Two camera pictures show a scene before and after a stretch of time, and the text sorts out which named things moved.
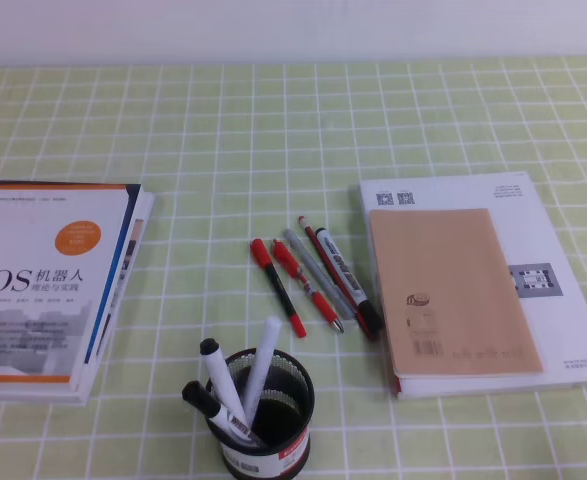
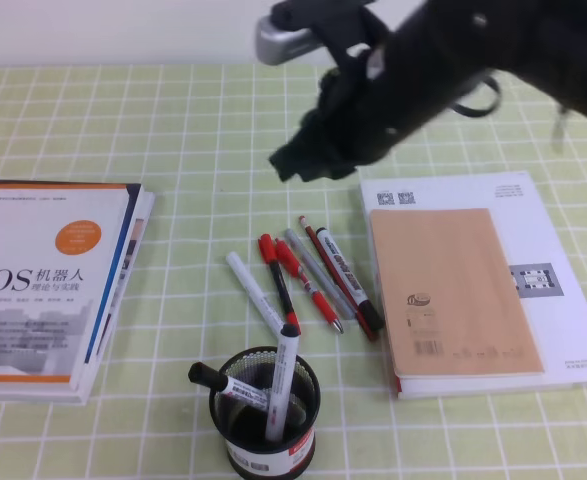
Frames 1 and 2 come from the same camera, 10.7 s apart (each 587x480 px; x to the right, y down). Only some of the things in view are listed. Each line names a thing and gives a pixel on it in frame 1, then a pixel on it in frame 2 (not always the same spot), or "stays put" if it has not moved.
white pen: x=263 y=371 → x=255 y=293
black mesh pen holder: x=284 y=419 stays put
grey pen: x=316 y=274 stays put
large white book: x=564 y=326 stays put
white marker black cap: x=198 y=399 → x=230 y=387
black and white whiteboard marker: x=369 y=311 stays put
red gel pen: x=291 y=266 stays put
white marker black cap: x=212 y=354 → x=283 y=391
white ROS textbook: x=44 y=257 stays put
